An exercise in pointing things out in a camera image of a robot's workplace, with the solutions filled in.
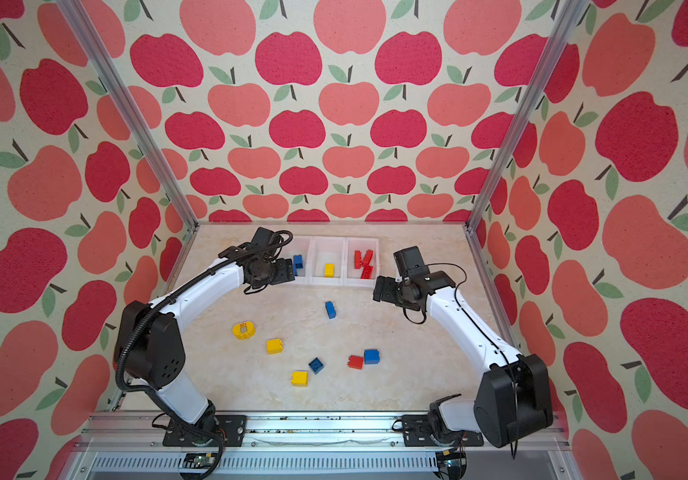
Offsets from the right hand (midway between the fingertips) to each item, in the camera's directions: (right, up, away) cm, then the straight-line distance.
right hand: (393, 293), depth 85 cm
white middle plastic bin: (-22, +12, +27) cm, 37 cm away
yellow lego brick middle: (-35, -16, +2) cm, 38 cm away
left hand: (-31, +4, +6) cm, 32 cm away
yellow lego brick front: (-26, -23, -4) cm, 35 cm away
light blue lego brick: (-6, -19, +2) cm, 20 cm away
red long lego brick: (-6, +5, +20) cm, 21 cm away
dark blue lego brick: (-22, -21, -1) cm, 30 cm away
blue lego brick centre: (-18, -8, +11) cm, 23 cm away
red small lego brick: (-11, -21, +2) cm, 23 cm away
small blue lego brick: (-31, +8, +23) cm, 40 cm away
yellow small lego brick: (-20, +6, +20) cm, 29 cm away
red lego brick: (-9, +9, +26) cm, 29 cm away
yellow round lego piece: (-43, -12, +5) cm, 45 cm away
